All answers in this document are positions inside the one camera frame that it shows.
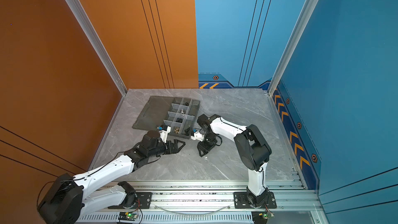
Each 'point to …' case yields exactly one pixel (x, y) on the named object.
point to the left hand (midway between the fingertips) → (180, 143)
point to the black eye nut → (179, 120)
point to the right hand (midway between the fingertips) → (203, 152)
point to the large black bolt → (187, 131)
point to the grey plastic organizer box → (179, 114)
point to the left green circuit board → (128, 215)
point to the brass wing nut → (176, 129)
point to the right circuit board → (260, 217)
